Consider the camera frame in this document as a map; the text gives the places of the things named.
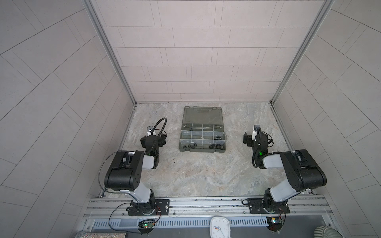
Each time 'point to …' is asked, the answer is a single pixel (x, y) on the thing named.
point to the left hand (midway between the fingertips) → (155, 132)
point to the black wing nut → (219, 138)
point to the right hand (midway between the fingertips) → (253, 131)
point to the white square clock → (220, 227)
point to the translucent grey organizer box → (202, 130)
